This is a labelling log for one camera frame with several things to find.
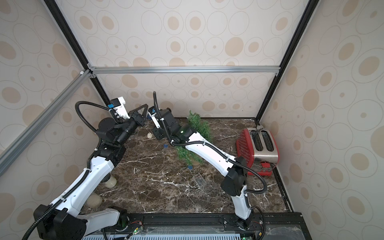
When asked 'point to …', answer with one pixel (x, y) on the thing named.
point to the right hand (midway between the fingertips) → (163, 122)
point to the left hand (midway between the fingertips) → (152, 104)
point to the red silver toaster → (259, 147)
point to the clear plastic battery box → (199, 181)
